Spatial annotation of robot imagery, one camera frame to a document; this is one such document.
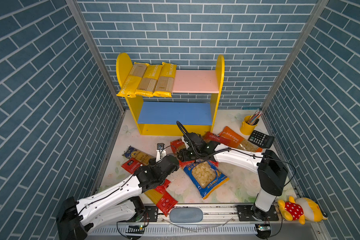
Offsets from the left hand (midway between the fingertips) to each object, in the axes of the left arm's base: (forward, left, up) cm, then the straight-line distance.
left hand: (168, 160), depth 79 cm
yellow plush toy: (-23, -65, -6) cm, 69 cm away
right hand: (+4, -5, -2) cm, 7 cm away
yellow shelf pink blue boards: (+38, -14, +3) cm, 40 cm away
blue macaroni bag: (-6, -21, -10) cm, 24 cm away
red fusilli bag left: (+14, -4, -8) cm, 16 cm away
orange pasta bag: (+16, -43, -7) cm, 47 cm away
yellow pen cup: (+25, -52, -6) cm, 58 cm away
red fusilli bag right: (+20, -25, -7) cm, 33 cm away
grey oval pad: (-24, -9, -11) cm, 28 cm away
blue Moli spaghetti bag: (+10, +23, -12) cm, 28 cm away
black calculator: (+20, -62, -11) cm, 66 cm away
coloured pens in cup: (+29, -56, +1) cm, 63 cm away
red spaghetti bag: (-18, +2, -11) cm, 21 cm away
